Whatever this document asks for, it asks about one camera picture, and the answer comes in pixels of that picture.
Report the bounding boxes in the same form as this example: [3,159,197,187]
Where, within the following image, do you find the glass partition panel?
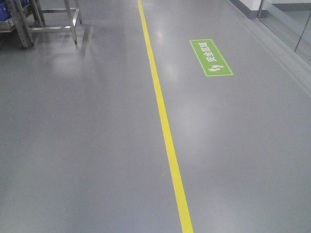
[257,0,311,67]

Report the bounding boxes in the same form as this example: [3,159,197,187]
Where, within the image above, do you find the steel rack with perforated uprights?
[0,0,36,50]

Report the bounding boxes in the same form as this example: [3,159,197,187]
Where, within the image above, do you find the blue plastic bin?
[0,0,30,22]

